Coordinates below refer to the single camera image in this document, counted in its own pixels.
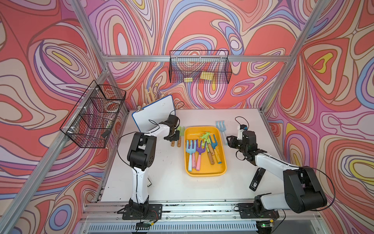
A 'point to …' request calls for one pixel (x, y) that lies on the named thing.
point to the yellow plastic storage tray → (205, 151)
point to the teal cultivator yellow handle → (214, 146)
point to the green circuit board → (142, 225)
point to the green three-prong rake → (206, 136)
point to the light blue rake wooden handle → (190, 149)
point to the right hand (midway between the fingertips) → (229, 141)
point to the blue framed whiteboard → (151, 116)
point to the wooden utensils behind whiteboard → (149, 99)
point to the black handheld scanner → (257, 179)
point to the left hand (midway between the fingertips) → (175, 137)
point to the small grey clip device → (149, 183)
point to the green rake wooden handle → (173, 143)
